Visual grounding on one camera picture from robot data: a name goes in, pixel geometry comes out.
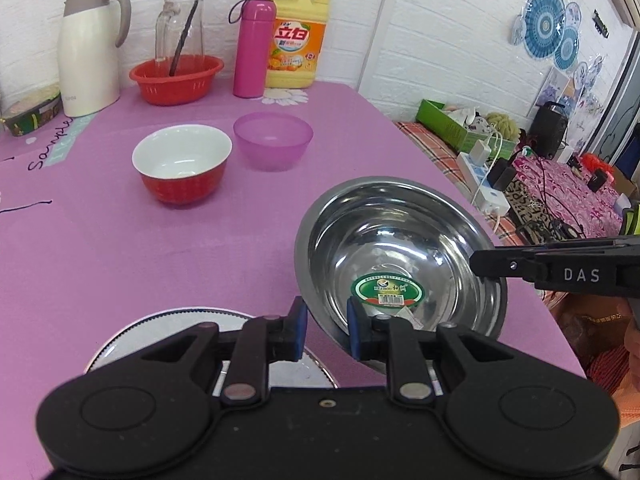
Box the white plate with dark rim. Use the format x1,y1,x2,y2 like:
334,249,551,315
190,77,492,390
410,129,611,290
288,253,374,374
85,307,341,391

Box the yellow detergent bottle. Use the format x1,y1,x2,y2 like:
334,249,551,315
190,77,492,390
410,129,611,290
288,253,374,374
262,0,341,89

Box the pink thermos bottle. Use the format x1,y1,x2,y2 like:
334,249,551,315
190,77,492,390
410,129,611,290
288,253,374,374
229,0,277,99

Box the stainless steel bowl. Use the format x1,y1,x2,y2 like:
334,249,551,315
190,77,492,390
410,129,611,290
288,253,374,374
294,176,508,375

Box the pink patterned cloth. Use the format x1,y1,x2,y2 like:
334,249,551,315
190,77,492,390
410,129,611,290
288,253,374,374
514,155,627,242

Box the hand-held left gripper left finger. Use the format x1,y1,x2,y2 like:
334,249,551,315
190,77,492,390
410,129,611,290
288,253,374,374
140,296,308,407

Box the green cardboard box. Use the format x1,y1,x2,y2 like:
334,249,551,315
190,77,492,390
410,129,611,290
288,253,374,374
416,99,516,161

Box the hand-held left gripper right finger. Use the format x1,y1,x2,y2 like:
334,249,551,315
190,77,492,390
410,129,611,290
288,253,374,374
346,297,507,407

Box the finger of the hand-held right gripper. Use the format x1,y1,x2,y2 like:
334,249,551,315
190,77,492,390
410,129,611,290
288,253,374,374
470,243,551,289

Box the black stirring stick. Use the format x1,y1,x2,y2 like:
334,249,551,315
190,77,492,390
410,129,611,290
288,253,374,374
169,0,209,77

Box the red ceramic bowl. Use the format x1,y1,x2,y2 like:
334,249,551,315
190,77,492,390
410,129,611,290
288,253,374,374
132,126,233,206

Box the red plastic basket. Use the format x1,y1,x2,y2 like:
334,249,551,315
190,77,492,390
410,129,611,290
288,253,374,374
129,54,225,107

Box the yellow loofah sponge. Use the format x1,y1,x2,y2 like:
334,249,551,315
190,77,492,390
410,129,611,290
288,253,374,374
487,112,521,139

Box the purple floral tablecloth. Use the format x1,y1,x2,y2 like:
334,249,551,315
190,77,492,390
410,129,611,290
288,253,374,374
0,82,587,480

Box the black speaker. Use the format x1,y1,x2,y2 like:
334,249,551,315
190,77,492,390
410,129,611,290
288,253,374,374
530,101,570,160

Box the purple plastic bowl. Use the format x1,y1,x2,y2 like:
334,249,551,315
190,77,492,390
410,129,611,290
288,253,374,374
233,112,314,172

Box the cream thermal carafe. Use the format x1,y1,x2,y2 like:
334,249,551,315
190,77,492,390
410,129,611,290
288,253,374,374
57,0,132,117

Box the white power strip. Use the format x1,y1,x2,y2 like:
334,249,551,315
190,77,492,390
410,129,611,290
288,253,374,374
457,152,511,216

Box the blue fan wall decoration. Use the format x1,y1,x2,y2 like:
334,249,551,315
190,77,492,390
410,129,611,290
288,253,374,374
509,0,583,71

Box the green patterned food container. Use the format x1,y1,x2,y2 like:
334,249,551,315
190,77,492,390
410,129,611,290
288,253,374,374
0,84,63,137

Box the plaid cloth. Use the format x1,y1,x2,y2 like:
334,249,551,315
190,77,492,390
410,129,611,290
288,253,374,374
395,120,526,247

